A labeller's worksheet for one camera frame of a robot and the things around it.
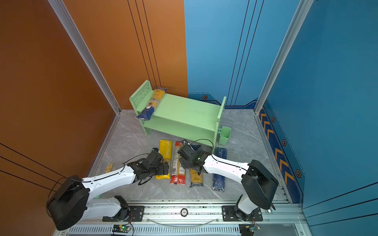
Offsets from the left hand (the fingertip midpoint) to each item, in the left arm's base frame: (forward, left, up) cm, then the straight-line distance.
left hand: (163, 166), depth 88 cm
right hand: (+4, -15, +5) cm, 17 cm away
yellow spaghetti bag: (+13, 0, 0) cm, 13 cm away
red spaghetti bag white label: (-4, -9, 0) cm, 10 cm away
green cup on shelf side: (+23, -39, 0) cm, 46 cm away
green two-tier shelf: (+19, -10, +24) cm, 32 cm away
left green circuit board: (-30, +18, -4) cm, 35 cm away
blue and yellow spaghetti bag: (+17, +7, +28) cm, 34 cm away
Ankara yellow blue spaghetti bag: (-8, -19, +2) cm, 21 cm away
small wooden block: (-1, +34, -2) cm, 34 cm away
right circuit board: (-30, -44, -2) cm, 54 cm away
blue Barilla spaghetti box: (-9, -32, +2) cm, 33 cm away
